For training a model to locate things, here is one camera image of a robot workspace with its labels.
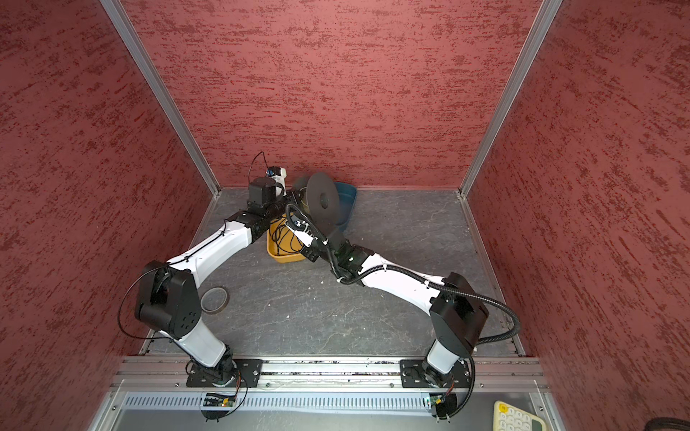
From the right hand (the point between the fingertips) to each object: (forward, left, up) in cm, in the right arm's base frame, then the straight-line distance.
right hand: (300, 235), depth 78 cm
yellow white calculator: (-44, -54, -21) cm, 73 cm away
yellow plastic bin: (+12, +12, -22) cm, 28 cm away
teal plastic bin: (+36, -14, -20) cm, 44 cm away
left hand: (+15, 0, +1) cm, 15 cm away
